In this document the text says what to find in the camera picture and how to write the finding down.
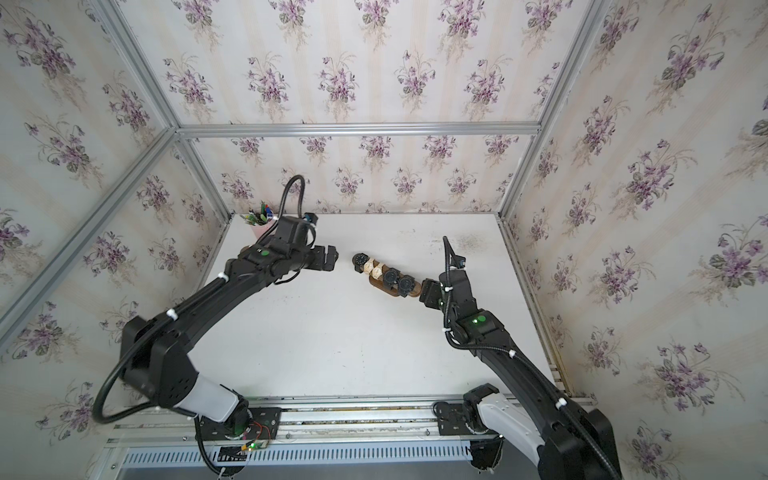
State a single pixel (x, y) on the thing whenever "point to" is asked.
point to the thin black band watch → (359, 260)
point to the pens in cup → (259, 218)
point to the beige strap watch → (374, 271)
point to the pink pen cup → (259, 230)
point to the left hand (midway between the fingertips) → (327, 252)
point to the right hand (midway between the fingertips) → (438, 285)
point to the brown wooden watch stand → (378, 284)
